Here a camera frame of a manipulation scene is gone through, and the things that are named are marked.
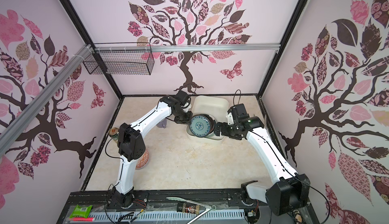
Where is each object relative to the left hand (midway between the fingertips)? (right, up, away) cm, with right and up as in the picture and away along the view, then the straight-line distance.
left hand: (189, 123), depth 89 cm
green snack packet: (-50, -40, -19) cm, 67 cm away
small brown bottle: (0, -37, -20) cm, 42 cm away
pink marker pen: (-44, -42, -20) cm, 65 cm away
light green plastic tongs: (+9, -38, -19) cm, 43 cm away
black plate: (+14, +2, +12) cm, 19 cm away
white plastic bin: (+20, +11, +25) cm, 34 cm away
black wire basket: (-45, +41, +6) cm, 61 cm away
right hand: (+18, -3, -10) cm, 21 cm away
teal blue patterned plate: (+6, -2, +3) cm, 7 cm away
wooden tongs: (+55, +5, +24) cm, 60 cm away
